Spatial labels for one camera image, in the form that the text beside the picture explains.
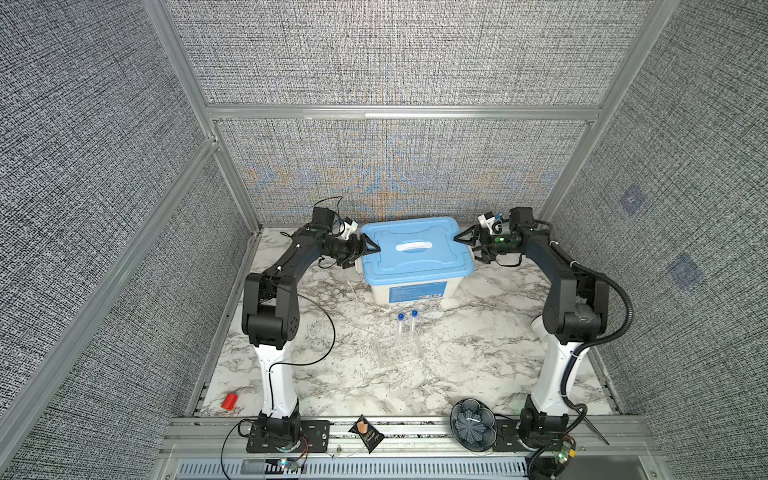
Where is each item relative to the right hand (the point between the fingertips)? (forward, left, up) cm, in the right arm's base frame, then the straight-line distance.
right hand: (461, 245), depth 95 cm
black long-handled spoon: (-48, -28, -16) cm, 58 cm away
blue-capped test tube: (-26, +20, 0) cm, 33 cm away
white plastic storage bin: (-13, +17, -7) cm, 22 cm away
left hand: (-4, +29, 0) cm, 29 cm away
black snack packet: (-50, +28, -13) cm, 59 cm away
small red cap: (-43, +65, -13) cm, 79 cm away
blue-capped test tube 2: (-25, +17, +1) cm, 30 cm away
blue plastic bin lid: (-4, +15, +3) cm, 16 cm away
